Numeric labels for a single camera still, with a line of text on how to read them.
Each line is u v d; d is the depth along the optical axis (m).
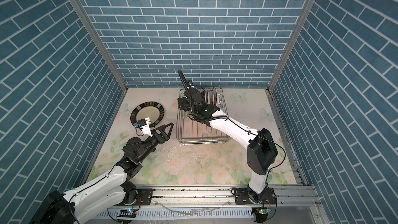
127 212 0.72
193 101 0.60
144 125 0.68
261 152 0.46
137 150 0.60
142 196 0.73
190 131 0.95
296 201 0.76
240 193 0.74
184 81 0.59
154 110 1.07
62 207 0.44
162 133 0.68
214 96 0.93
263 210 0.71
